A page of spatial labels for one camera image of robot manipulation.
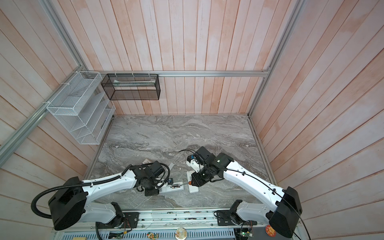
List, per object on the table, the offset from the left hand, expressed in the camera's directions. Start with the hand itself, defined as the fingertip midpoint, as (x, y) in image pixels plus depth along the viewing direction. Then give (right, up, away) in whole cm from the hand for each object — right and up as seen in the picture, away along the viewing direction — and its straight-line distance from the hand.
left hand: (154, 189), depth 82 cm
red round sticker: (+59, -15, -12) cm, 62 cm away
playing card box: (-7, +14, +11) cm, 19 cm away
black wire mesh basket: (-21, +65, +23) cm, 72 cm away
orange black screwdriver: (+20, +7, -9) cm, 23 cm away
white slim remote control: (+12, +1, +1) cm, 12 cm away
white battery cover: (+8, +11, +10) cm, 17 cm away
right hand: (+22, +7, -8) cm, 25 cm away
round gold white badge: (+16, -16, -12) cm, 26 cm away
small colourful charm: (+2, -16, -13) cm, 21 cm away
